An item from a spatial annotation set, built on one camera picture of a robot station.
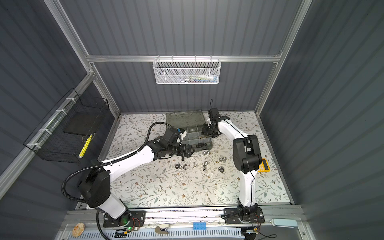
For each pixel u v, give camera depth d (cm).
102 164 47
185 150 74
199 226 70
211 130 85
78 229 71
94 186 44
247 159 54
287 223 72
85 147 69
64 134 72
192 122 116
